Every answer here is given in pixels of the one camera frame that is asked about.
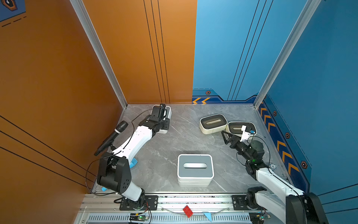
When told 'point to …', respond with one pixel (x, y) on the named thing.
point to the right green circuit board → (257, 218)
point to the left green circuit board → (135, 216)
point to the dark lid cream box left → (213, 123)
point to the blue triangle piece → (209, 215)
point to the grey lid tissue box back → (195, 167)
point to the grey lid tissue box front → (194, 184)
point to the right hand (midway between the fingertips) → (225, 133)
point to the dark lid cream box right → (234, 128)
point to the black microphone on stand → (121, 127)
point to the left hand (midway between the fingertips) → (165, 119)
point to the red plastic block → (188, 211)
